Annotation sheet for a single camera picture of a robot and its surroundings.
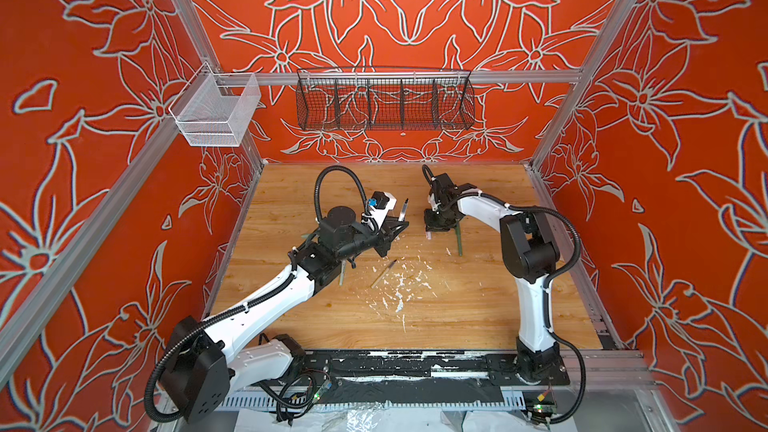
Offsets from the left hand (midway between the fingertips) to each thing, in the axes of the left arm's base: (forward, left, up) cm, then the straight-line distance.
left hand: (404, 219), depth 70 cm
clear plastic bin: (+37, +62, +5) cm, 72 cm away
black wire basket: (+45, +7, +4) cm, 46 cm away
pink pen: (-1, +1, +2) cm, 3 cm away
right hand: (+16, -8, -26) cm, 31 cm away
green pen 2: (+12, -20, -27) cm, 35 cm away
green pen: (-14, +13, +3) cm, 19 cm away
